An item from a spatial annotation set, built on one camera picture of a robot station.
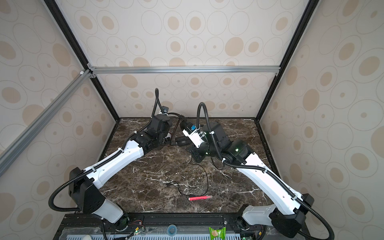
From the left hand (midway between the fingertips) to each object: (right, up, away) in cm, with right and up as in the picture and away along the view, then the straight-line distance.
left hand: (162, 118), depth 78 cm
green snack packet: (+28, -54, -9) cm, 62 cm away
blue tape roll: (+6, -55, -6) cm, 56 cm away
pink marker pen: (+20, -43, +4) cm, 48 cm away
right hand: (+14, -15, -12) cm, 24 cm away
